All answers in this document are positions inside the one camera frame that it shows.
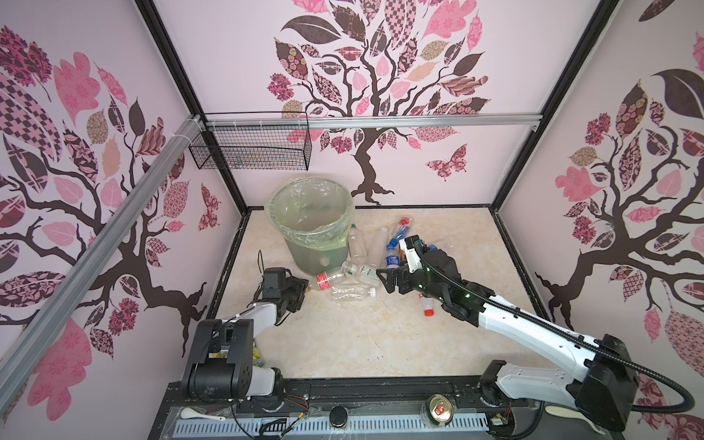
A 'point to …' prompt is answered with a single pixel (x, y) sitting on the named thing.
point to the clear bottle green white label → (366, 275)
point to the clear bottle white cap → (352, 292)
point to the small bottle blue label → (433, 247)
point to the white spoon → (190, 413)
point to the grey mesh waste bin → (314, 261)
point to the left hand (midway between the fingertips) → (310, 286)
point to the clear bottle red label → (324, 280)
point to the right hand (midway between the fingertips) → (388, 265)
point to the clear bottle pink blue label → (401, 230)
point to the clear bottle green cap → (356, 247)
